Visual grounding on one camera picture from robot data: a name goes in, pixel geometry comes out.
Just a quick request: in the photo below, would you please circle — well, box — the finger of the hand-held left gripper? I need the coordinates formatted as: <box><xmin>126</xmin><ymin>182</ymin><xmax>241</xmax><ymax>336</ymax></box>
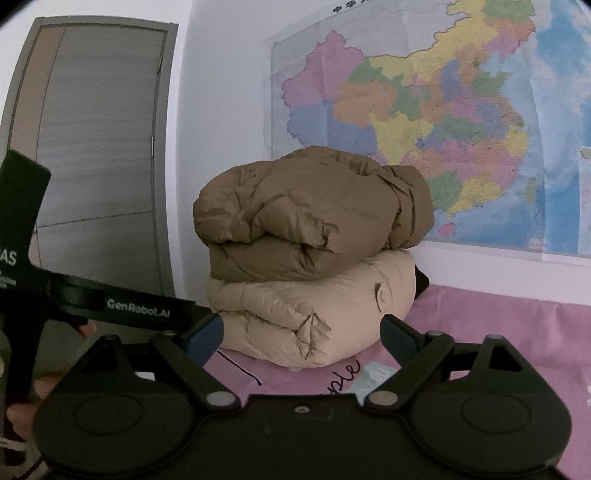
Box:
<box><xmin>182</xmin><ymin>300</ymin><xmax>217</xmax><ymax>332</ymax></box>

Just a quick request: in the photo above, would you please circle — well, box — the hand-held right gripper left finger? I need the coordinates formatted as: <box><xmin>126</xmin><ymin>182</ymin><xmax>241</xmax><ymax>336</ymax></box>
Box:
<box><xmin>60</xmin><ymin>313</ymin><xmax>242</xmax><ymax>412</ymax></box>

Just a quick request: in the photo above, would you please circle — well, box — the beige down jacket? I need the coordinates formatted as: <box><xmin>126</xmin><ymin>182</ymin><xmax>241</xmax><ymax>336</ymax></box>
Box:
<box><xmin>205</xmin><ymin>249</ymin><xmax>416</xmax><ymax>369</ymax></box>

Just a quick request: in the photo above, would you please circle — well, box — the person's left hand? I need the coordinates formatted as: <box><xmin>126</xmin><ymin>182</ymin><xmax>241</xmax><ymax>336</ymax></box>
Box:
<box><xmin>8</xmin><ymin>375</ymin><xmax>63</xmax><ymax>441</ymax></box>

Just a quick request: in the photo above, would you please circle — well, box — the colourful wall map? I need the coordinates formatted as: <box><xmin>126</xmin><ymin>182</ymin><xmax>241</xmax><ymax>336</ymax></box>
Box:
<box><xmin>264</xmin><ymin>0</ymin><xmax>591</xmax><ymax>266</ymax></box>

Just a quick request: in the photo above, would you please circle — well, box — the brown down jacket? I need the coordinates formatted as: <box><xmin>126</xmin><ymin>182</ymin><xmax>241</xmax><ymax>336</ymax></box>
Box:
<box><xmin>193</xmin><ymin>145</ymin><xmax>434</xmax><ymax>282</ymax></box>

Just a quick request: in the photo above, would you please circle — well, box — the grey door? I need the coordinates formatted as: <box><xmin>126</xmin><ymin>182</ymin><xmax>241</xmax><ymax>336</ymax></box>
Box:
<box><xmin>0</xmin><ymin>17</ymin><xmax>180</xmax><ymax>301</ymax></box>

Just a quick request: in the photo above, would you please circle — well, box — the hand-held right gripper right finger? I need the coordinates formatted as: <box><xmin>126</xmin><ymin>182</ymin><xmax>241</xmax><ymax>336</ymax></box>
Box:
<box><xmin>364</xmin><ymin>314</ymin><xmax>537</xmax><ymax>413</ymax></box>

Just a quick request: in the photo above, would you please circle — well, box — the pink printed bed sheet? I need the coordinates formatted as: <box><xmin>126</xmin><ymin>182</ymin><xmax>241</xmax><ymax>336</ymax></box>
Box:
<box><xmin>203</xmin><ymin>284</ymin><xmax>591</xmax><ymax>480</ymax></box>

